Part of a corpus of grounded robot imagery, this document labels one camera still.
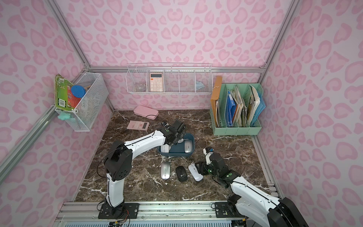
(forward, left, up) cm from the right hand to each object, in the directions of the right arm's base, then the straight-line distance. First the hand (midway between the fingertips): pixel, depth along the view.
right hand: (198, 163), depth 84 cm
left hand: (+19, +12, +4) cm, 23 cm away
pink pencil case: (+46, +42, -4) cm, 62 cm away
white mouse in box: (+10, +21, -2) cm, 24 cm away
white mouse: (-3, +2, -5) cm, 6 cm away
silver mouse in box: (+13, +6, -3) cm, 15 cm away
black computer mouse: (-5, +10, -3) cm, 12 cm away
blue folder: (+32, -21, +12) cm, 40 cm away
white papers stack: (+34, -36, +18) cm, 53 cm away
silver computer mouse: (-2, +20, -5) cm, 21 cm away
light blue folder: (+31, -40, +15) cm, 53 cm away
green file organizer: (+31, -27, +13) cm, 43 cm away
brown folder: (+27, -10, +26) cm, 38 cm away
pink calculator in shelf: (+45, +28, +24) cm, 58 cm away
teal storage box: (+11, +13, -4) cm, 18 cm away
